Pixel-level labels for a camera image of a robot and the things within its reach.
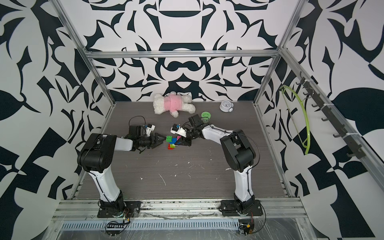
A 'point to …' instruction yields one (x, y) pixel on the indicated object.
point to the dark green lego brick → (169, 138)
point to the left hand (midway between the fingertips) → (163, 138)
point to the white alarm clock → (226, 106)
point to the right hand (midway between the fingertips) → (176, 137)
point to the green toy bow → (306, 117)
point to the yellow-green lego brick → (172, 145)
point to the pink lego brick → (178, 137)
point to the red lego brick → (169, 148)
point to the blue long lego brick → (174, 140)
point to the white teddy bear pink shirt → (173, 103)
